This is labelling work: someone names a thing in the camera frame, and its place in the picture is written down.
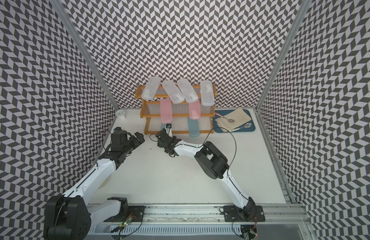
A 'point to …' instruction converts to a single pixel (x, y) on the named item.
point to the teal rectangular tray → (223, 112)
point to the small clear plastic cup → (121, 114)
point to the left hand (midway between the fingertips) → (137, 139)
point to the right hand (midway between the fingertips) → (165, 139)
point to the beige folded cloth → (234, 119)
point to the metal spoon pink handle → (230, 120)
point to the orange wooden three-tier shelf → (150, 111)
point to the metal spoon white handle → (247, 125)
